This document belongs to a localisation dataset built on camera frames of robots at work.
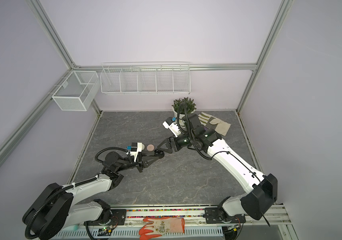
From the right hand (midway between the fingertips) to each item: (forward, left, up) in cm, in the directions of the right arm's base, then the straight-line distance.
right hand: (162, 146), depth 69 cm
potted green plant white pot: (+37, -10, -11) cm, 40 cm away
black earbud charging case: (-3, +1, -1) cm, 3 cm away
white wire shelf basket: (+51, +14, +4) cm, 54 cm away
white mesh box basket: (+42, +60, 0) cm, 73 cm away
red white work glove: (-29, +3, -24) cm, 38 cm away
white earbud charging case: (-3, +8, +5) cm, 10 cm away
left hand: (-4, +2, -4) cm, 6 cm away
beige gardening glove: (+33, -37, -24) cm, 55 cm away
